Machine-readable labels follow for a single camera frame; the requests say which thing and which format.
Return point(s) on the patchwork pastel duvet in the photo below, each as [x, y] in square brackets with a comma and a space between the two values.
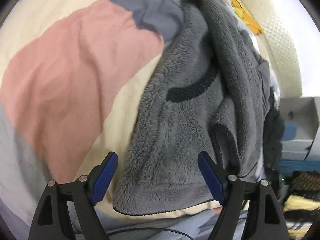
[72, 76]

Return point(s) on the black garment on bed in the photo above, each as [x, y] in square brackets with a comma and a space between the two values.
[272, 148]

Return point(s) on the yellow orange pillow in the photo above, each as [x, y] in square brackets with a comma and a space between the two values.
[246, 17]

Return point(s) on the blue chair back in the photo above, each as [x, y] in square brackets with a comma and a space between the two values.
[290, 131]

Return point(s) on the cream quilted headboard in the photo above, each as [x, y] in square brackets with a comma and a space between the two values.
[280, 45]

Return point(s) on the grey white wardrobe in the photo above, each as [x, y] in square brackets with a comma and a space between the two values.
[305, 112]

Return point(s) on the grey fleece zip jacket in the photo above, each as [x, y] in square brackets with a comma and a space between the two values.
[209, 94]

